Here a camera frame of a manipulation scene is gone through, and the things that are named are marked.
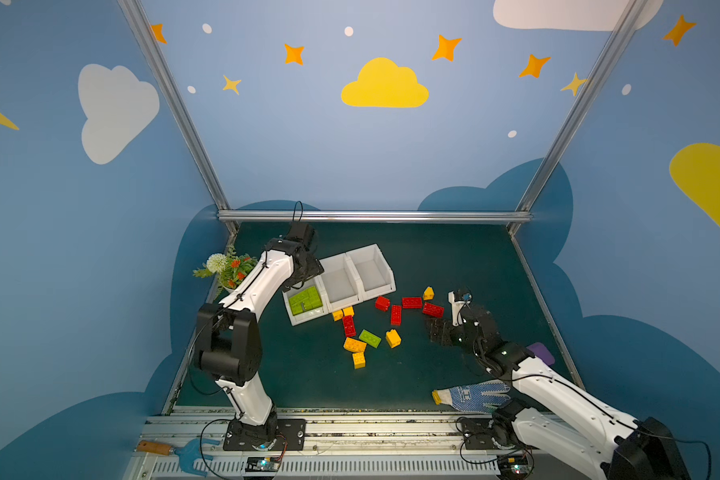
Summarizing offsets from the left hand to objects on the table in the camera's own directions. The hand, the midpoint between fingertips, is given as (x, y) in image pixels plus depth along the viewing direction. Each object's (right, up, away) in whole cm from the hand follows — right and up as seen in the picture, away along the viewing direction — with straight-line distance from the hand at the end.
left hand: (310, 274), depth 91 cm
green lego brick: (+19, -20, 0) cm, 27 cm away
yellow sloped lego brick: (+39, -7, +9) cm, 41 cm away
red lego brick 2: (+27, -14, +5) cm, 31 cm away
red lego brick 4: (+40, -12, +5) cm, 42 cm away
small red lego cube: (+23, -10, +7) cm, 26 cm away
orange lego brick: (+14, -22, -2) cm, 26 cm away
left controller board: (-8, -44, -20) cm, 49 cm away
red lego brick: (+12, -17, +2) cm, 21 cm away
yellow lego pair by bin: (+8, -13, +4) cm, 16 cm away
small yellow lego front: (+15, -24, -7) cm, 30 cm away
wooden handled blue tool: (-27, -42, -19) cm, 54 cm away
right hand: (+39, -12, -6) cm, 41 cm away
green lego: (-3, -9, +5) cm, 11 cm away
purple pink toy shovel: (+72, -24, 0) cm, 76 cm away
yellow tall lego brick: (+26, -19, -2) cm, 32 cm away
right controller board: (+53, -46, -19) cm, 73 cm away
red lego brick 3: (+33, -10, +8) cm, 35 cm away
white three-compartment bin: (+11, -3, +13) cm, 17 cm away
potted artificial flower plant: (-23, +2, -5) cm, 23 cm away
